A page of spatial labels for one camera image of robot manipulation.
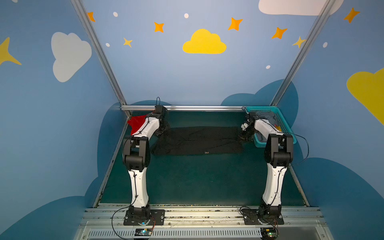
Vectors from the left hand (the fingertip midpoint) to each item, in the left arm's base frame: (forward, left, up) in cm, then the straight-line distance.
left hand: (167, 128), depth 102 cm
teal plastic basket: (+6, -83, -1) cm, 83 cm away
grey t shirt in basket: (+11, -73, +2) cm, 74 cm away
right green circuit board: (-58, -56, -9) cm, 81 cm away
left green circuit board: (-58, +5, -9) cm, 59 cm away
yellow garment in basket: (+4, -81, -3) cm, 81 cm away
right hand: (-4, -51, -5) cm, 52 cm away
